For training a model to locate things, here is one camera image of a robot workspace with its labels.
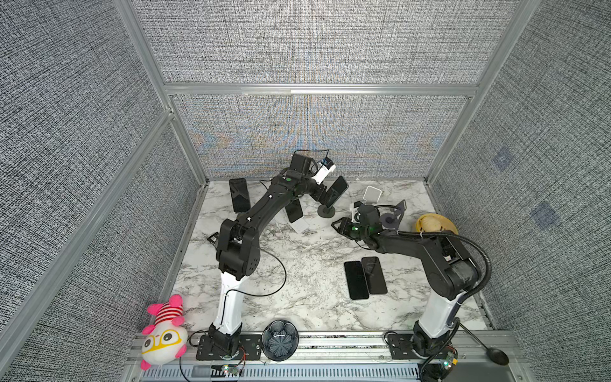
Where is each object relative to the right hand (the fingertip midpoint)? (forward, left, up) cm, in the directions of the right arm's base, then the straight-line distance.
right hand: (334, 224), depth 96 cm
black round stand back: (+10, +3, -5) cm, 12 cm away
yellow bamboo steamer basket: (+1, -41, -1) cm, 41 cm away
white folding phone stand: (+12, -17, +4) cm, 21 cm away
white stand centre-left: (+2, +14, -3) cm, 14 cm away
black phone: (+12, -2, +8) cm, 15 cm away
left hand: (+7, +2, +14) cm, 16 cm away
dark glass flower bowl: (-40, +19, -5) cm, 45 cm away
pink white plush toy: (-42, +52, +1) cm, 67 cm away
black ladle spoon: (-44, -45, -6) cm, 63 cm away
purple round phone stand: (+6, -26, -6) cm, 27 cm away
